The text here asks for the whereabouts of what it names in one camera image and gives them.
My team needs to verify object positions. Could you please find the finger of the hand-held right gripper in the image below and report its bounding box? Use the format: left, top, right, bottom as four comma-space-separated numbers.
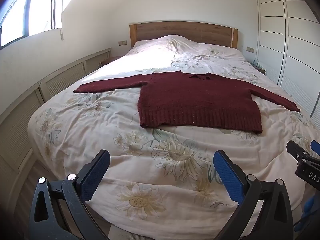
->
310, 140, 320, 156
287, 140, 320, 167

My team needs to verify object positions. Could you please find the slatted radiator cover cabinet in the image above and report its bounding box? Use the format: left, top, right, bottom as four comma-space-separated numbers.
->
0, 47, 112, 180

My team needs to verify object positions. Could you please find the floral white duvet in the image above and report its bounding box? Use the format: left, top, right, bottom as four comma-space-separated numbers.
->
27, 34, 320, 234

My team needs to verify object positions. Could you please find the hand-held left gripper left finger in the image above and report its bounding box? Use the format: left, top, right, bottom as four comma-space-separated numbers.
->
29, 149, 111, 240

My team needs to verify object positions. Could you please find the white wardrobe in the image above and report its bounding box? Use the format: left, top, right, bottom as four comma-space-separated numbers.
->
254, 0, 320, 120

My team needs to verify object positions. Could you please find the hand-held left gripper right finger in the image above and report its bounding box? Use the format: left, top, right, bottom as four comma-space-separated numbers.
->
213, 150, 293, 240

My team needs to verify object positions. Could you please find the maroon knit sweater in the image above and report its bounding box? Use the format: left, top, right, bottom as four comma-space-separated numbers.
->
73, 70, 301, 134

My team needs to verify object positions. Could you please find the window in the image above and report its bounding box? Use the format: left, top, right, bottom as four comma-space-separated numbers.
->
0, 0, 63, 47

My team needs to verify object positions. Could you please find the wooden headboard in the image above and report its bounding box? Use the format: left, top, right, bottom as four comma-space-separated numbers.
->
129, 21, 238, 49

